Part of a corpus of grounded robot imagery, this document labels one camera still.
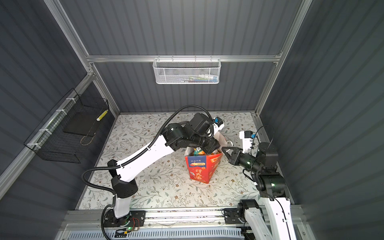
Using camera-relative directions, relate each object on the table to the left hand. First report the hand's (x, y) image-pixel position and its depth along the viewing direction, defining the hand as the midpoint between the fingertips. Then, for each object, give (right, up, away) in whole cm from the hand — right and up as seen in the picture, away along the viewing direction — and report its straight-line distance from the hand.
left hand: (219, 146), depth 65 cm
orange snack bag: (-9, -3, +6) cm, 11 cm away
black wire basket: (-74, +10, +10) cm, 75 cm away
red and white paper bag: (-7, -12, +8) cm, 16 cm away
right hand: (+2, -1, -1) cm, 3 cm away
